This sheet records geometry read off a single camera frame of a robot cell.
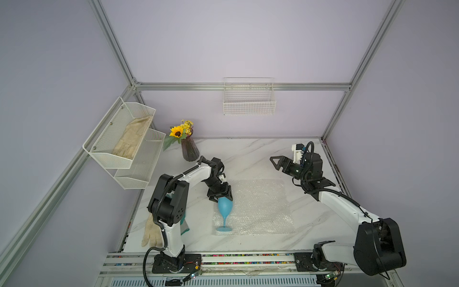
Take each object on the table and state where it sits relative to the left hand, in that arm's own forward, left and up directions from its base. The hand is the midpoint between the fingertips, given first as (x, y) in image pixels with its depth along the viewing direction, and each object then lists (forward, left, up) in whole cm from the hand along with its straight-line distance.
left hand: (225, 201), depth 87 cm
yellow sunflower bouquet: (+29, +25, +19) cm, 43 cm away
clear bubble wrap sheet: (-1, -18, -5) cm, 18 cm away
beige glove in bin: (+21, +43, +26) cm, 54 cm away
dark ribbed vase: (+30, +22, +3) cm, 38 cm away
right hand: (+13, -24, +15) cm, 31 cm away
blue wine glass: (-3, 0, +1) cm, 3 cm away
